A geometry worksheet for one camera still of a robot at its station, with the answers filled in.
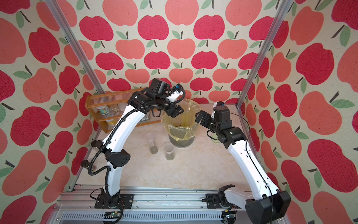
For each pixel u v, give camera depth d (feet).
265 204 1.21
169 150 3.06
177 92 2.02
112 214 2.34
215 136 2.02
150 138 2.64
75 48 2.77
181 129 2.41
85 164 2.57
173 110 2.08
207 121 2.13
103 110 3.01
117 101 2.77
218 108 1.81
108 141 1.59
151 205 2.42
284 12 2.31
